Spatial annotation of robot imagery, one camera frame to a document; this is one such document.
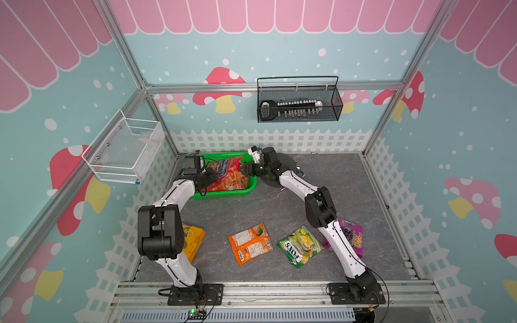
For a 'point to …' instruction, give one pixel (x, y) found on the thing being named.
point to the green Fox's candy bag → (300, 247)
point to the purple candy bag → (354, 233)
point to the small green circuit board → (193, 314)
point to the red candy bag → (229, 176)
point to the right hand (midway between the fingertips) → (238, 169)
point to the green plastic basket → (252, 180)
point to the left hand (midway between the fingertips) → (216, 177)
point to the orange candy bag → (250, 243)
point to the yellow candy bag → (193, 237)
